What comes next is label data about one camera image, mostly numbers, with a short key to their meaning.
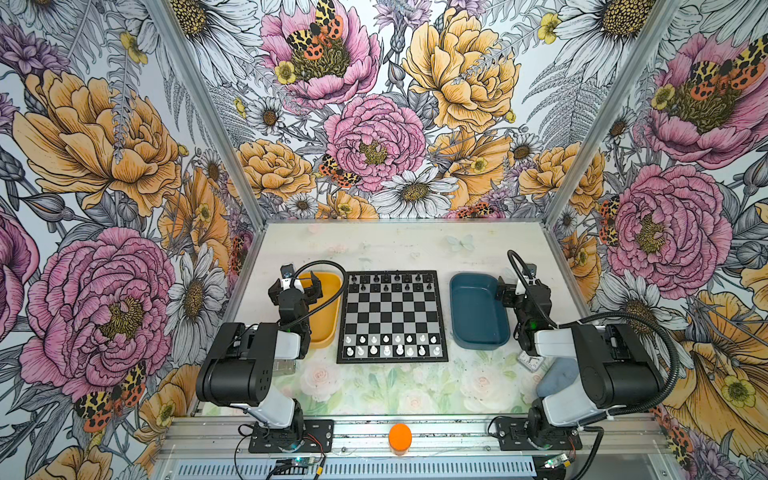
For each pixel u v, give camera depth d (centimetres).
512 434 74
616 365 46
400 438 67
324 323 93
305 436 73
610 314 54
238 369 45
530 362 85
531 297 80
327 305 71
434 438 76
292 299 71
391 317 92
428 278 102
